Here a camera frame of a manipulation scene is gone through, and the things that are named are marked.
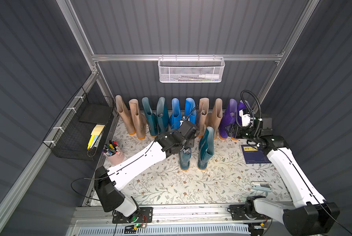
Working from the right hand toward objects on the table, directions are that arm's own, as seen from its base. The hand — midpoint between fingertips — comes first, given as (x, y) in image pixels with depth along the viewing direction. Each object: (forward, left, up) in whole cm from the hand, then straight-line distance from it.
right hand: (233, 127), depth 76 cm
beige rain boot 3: (+9, +7, -1) cm, 11 cm away
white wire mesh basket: (+67, +19, -6) cm, 70 cm away
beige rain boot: (+12, +62, 0) cm, 63 cm away
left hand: (-6, +23, -1) cm, 24 cm away
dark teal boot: (+9, +45, -3) cm, 46 cm away
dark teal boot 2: (+10, +38, -2) cm, 40 cm away
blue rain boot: (+18, +23, -2) cm, 29 cm away
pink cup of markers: (-6, +68, -14) cm, 70 cm away
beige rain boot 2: (+9, +53, -3) cm, 53 cm away
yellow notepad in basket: (-3, +71, 0) cm, 72 cm away
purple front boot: (+13, -2, -6) cm, 14 cm away
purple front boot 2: (+18, -8, -2) cm, 20 cm away
